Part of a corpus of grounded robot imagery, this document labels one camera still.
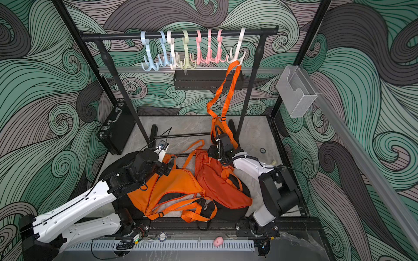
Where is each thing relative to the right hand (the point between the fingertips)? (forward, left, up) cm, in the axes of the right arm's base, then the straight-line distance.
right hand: (208, 152), depth 90 cm
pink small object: (-41, -3, -6) cm, 42 cm away
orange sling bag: (+9, -7, +16) cm, 20 cm away
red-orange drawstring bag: (-17, -5, -3) cm, 18 cm away
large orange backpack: (-21, +14, -2) cm, 26 cm away
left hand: (-9, +21, +15) cm, 27 cm away
